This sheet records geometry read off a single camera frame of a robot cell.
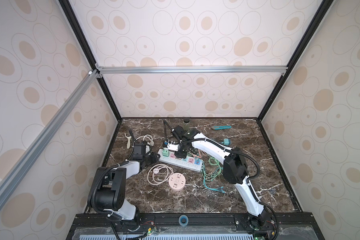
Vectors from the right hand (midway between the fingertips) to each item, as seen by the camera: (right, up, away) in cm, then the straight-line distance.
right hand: (178, 152), depth 93 cm
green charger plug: (-8, 0, -1) cm, 8 cm away
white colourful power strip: (+9, -7, -1) cm, 11 cm away
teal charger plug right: (+33, +6, +10) cm, 35 cm away
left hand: (-11, 0, +1) cm, 11 cm away
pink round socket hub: (-1, -16, -8) cm, 17 cm away
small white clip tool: (+53, -20, -9) cm, 58 cm away
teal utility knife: (+32, +16, +20) cm, 41 cm away
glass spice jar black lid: (+5, +21, +13) cm, 25 cm away
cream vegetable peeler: (-36, +5, +13) cm, 39 cm away
